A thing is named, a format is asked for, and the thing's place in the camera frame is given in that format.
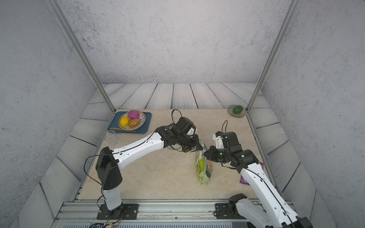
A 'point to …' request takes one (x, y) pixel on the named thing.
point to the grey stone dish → (230, 111)
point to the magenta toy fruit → (133, 114)
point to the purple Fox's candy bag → (242, 180)
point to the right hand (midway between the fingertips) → (206, 153)
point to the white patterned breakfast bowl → (175, 147)
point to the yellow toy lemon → (124, 121)
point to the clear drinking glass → (110, 136)
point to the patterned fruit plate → (142, 119)
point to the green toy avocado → (237, 109)
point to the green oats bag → (203, 166)
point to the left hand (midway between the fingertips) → (206, 149)
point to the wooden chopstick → (123, 130)
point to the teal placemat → (146, 128)
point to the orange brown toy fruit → (133, 122)
